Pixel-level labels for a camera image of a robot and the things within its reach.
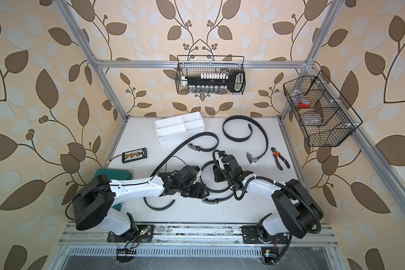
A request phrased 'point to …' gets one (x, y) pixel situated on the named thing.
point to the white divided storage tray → (174, 130)
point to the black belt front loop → (213, 202)
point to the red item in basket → (303, 105)
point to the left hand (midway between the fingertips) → (203, 191)
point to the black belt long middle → (190, 145)
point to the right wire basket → (322, 117)
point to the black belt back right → (250, 159)
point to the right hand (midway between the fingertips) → (215, 171)
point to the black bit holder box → (134, 155)
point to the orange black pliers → (276, 153)
